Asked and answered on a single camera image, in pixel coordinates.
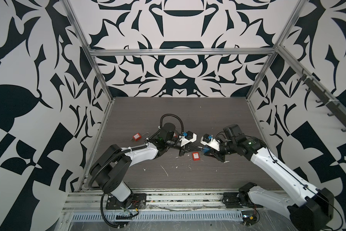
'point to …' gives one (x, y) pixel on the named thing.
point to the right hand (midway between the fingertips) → (206, 149)
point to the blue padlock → (206, 149)
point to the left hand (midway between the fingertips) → (202, 146)
